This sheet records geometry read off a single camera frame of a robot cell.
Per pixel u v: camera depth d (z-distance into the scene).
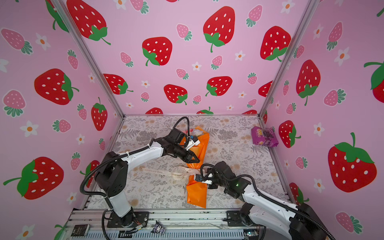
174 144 0.73
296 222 0.41
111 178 0.47
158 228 0.70
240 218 0.66
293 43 0.80
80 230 0.70
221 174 0.60
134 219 0.72
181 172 0.90
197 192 0.78
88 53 0.84
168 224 0.73
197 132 0.98
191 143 0.78
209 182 0.69
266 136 1.01
